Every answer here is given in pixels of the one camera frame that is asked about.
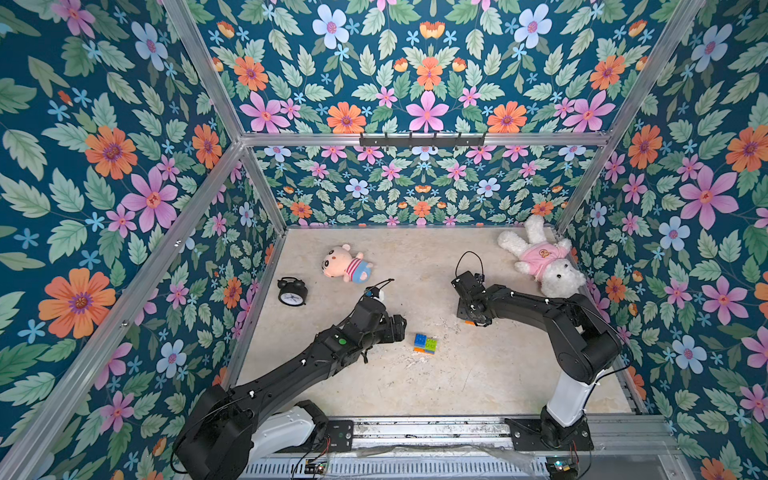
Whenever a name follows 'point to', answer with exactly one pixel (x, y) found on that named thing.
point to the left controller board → (313, 466)
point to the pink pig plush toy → (339, 262)
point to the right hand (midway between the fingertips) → (468, 315)
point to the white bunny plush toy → (547, 263)
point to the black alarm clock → (292, 292)
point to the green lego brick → (431, 345)
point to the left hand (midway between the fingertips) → (401, 322)
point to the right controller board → (562, 468)
